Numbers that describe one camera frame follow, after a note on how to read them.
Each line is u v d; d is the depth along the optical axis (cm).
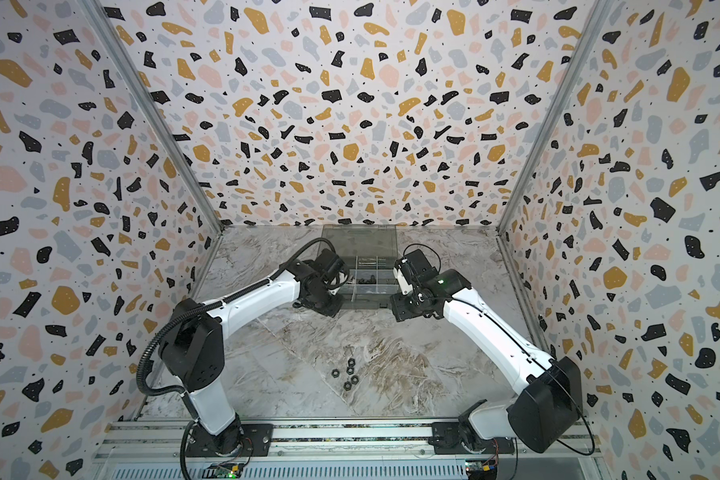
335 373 85
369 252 124
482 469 72
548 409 40
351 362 87
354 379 84
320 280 68
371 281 103
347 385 83
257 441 73
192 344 46
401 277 65
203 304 50
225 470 70
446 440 73
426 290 55
